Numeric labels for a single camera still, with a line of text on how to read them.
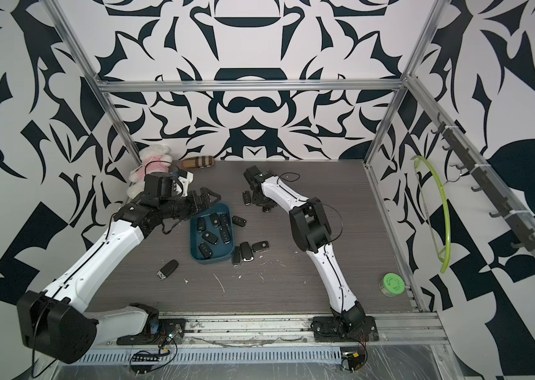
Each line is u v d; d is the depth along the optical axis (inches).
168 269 34.1
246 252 35.2
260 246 36.0
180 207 26.3
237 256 35.1
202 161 45.3
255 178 31.1
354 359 28.1
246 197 41.5
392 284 31.2
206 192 27.2
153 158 42.4
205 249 35.3
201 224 38.0
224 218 38.6
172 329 28.9
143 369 27.0
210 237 36.9
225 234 37.0
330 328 29.2
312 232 24.9
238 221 38.7
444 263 25.5
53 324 15.0
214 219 38.8
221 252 35.5
